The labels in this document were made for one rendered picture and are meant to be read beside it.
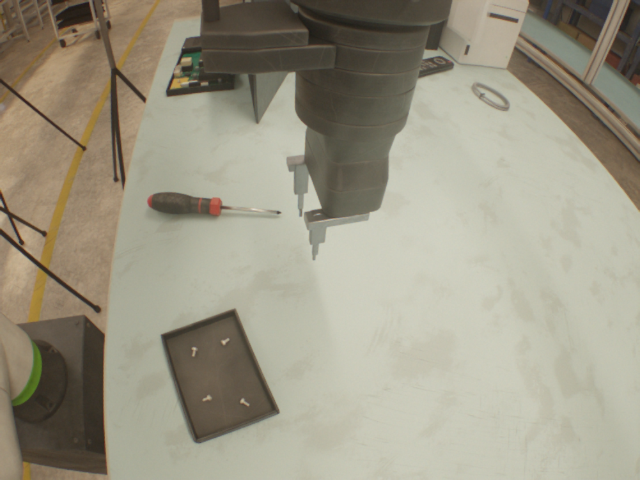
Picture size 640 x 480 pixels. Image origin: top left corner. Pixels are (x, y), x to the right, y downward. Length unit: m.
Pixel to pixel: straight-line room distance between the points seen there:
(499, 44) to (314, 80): 0.83
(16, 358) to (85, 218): 1.60
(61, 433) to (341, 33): 0.63
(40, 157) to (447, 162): 2.66
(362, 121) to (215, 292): 0.25
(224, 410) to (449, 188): 0.41
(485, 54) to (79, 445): 1.17
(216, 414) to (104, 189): 1.95
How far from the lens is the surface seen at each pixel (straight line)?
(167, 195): 0.45
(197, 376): 0.35
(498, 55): 1.02
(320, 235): 0.28
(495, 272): 0.46
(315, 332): 0.36
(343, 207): 0.25
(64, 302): 1.83
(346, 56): 0.19
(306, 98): 0.21
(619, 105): 1.68
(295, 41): 0.18
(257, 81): 0.55
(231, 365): 0.35
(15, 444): 0.48
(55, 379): 0.64
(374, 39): 0.18
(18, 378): 0.58
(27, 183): 2.67
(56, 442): 0.65
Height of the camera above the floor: 1.33
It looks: 52 degrees down
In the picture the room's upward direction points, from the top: 6 degrees clockwise
